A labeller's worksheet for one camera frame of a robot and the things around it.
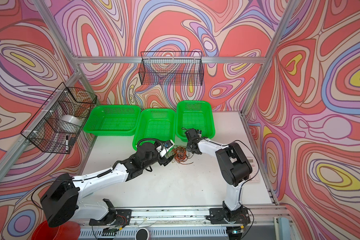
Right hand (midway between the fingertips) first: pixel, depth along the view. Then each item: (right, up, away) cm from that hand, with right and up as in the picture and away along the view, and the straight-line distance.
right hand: (193, 150), depth 98 cm
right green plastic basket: (+6, +25, +20) cm, 32 cm away
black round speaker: (-26, -32, -33) cm, 52 cm away
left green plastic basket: (-60, +21, +17) cm, 65 cm away
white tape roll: (-63, +20, -25) cm, 71 cm away
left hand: (-13, +5, -18) cm, 23 cm away
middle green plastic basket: (-28, +18, +13) cm, 36 cm away
